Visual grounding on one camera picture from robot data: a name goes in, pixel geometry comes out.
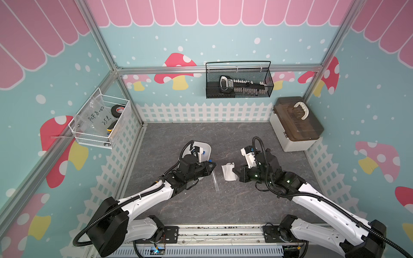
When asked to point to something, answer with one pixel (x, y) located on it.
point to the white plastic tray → (205, 150)
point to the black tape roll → (116, 109)
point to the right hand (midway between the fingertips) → (232, 170)
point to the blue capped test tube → (214, 179)
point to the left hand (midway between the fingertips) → (216, 167)
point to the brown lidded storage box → (296, 126)
